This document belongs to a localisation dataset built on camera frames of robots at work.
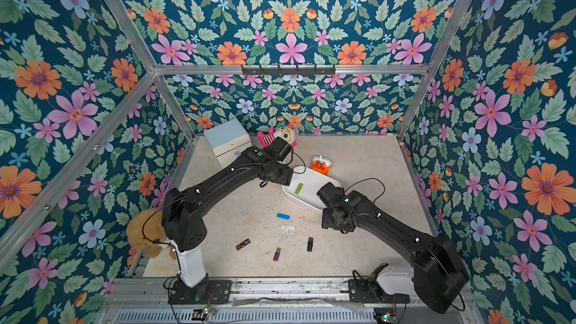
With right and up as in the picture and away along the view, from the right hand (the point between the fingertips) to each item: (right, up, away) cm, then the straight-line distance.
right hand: (332, 222), depth 82 cm
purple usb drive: (-21, -12, 0) cm, 24 cm away
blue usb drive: (-19, -1, +10) cm, 21 cm away
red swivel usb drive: (-34, -9, +2) cm, 35 cm away
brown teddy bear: (-60, +1, -14) cm, 61 cm away
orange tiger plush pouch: (-3, +21, +20) cm, 29 cm away
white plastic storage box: (-10, +11, +19) cm, 25 cm away
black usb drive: (-8, -9, +3) cm, 13 cm away
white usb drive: (-17, -4, +7) cm, 19 cm away
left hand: (-17, +17, +4) cm, 25 cm away
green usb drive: (-13, +10, +17) cm, 23 cm away
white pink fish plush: (-19, +36, +30) cm, 50 cm away
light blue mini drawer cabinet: (-44, +31, +16) cm, 56 cm away
